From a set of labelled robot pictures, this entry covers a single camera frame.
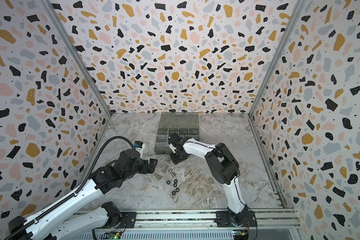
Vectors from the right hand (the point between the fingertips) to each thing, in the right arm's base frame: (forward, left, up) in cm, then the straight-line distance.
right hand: (173, 158), depth 94 cm
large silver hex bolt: (-12, +7, -2) cm, 14 cm away
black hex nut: (-14, +2, -2) cm, 15 cm away
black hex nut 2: (-18, -4, -2) cm, 19 cm away
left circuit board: (-40, +25, -2) cm, 47 cm away
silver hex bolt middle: (-6, +5, -2) cm, 8 cm away
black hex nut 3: (-20, -2, -3) cm, 20 cm away
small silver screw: (-17, +9, -3) cm, 19 cm away
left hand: (-9, +9, +17) cm, 21 cm away
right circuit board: (-38, -35, -3) cm, 52 cm away
